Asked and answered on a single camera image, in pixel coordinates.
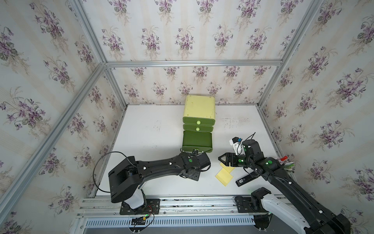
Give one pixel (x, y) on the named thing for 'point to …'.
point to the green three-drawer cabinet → (198, 119)
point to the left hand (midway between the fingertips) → (195, 177)
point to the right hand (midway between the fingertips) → (224, 158)
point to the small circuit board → (140, 221)
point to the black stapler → (251, 176)
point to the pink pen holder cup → (287, 165)
